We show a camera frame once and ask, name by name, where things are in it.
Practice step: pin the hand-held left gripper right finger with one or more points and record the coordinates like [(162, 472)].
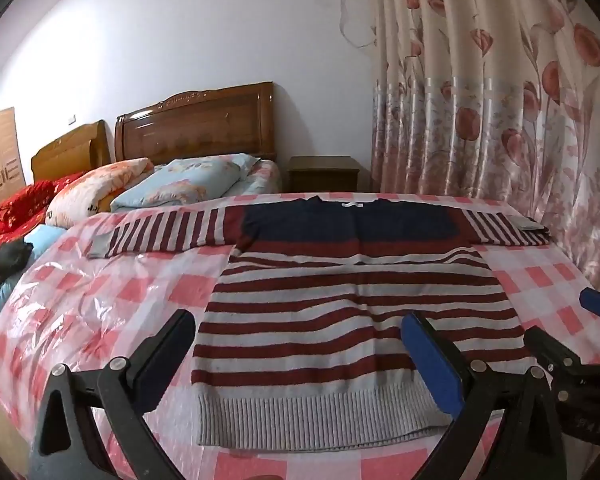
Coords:
[(430, 360)]

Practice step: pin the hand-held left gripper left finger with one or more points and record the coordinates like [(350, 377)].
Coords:
[(172, 340)]

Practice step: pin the red grey striped sweater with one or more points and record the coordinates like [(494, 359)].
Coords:
[(330, 320)]

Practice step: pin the pink checkered blanket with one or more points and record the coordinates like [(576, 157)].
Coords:
[(130, 290)]

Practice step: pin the light blue floral pillow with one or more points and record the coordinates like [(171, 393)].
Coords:
[(180, 182)]

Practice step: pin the light blue blanket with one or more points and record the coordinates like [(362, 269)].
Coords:
[(40, 240)]

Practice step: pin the orange floral pillow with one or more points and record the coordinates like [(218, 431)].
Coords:
[(87, 190)]

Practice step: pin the black cloth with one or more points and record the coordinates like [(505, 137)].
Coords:
[(10, 260)]

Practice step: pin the red quilt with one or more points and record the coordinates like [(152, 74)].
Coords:
[(20, 207)]

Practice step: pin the small wooden headboard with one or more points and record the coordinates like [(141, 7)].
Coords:
[(70, 152)]

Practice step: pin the wooden nightstand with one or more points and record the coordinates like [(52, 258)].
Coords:
[(322, 175)]

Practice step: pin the large wooden headboard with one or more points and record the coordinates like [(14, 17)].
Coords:
[(195, 125)]

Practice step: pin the wooden wardrobe door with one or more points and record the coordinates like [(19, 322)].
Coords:
[(0, 160)]

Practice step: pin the floral curtain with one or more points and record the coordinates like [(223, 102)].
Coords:
[(480, 85)]

